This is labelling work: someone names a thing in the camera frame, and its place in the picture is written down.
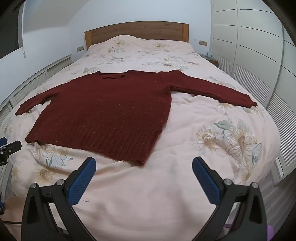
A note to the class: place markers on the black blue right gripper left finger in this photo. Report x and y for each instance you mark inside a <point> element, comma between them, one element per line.
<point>48,212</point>

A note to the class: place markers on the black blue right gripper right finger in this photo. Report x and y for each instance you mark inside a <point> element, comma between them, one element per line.
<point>250,220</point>

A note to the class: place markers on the dark red knit sweater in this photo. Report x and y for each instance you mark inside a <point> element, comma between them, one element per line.
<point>118,115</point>

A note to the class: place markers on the white low radiator cabinet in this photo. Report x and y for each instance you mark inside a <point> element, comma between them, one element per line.
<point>32,83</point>

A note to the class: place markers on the wooden nightstand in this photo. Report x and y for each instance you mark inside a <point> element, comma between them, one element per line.
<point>210,59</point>

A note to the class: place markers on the white louvered wardrobe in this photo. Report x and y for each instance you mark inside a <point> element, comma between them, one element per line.
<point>254,48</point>

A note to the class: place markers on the wooden headboard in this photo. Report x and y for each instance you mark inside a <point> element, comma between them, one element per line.
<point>149,30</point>

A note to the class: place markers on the left wall switch plate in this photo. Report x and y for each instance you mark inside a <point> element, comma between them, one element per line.
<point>79,48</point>

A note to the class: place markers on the wall switch plate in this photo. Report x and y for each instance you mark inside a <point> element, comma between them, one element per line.
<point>79,48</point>
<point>204,43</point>

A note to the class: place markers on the right wall switch plate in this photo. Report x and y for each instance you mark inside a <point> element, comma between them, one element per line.
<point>204,43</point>

